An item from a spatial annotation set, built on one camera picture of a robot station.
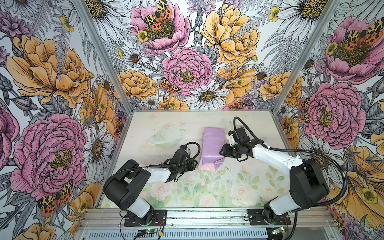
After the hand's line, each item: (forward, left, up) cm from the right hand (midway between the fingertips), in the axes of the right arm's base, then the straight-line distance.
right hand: (224, 157), depth 87 cm
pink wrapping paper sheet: (+6, +6, 0) cm, 9 cm away
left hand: (-2, +17, -7) cm, 18 cm away
